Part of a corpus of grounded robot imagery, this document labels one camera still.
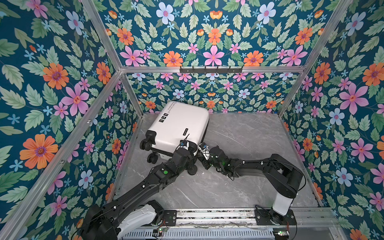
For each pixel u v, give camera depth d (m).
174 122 0.89
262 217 0.73
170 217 0.74
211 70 0.92
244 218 0.75
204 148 0.77
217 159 0.69
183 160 0.59
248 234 0.76
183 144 0.70
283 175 0.50
